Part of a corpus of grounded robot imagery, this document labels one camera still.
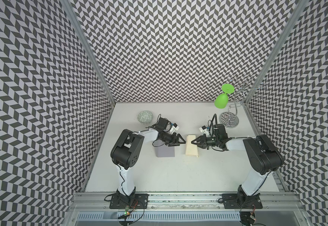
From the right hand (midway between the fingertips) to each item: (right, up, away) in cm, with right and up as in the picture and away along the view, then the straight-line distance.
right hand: (192, 144), depth 88 cm
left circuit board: (-35, -28, -22) cm, 50 cm away
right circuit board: (+23, -31, -21) cm, 44 cm away
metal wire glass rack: (+30, +33, -6) cm, 45 cm away
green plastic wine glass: (+18, +28, 0) cm, 33 cm away
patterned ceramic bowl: (-34, +17, +20) cm, 43 cm away
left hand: (-7, 0, +1) cm, 7 cm away
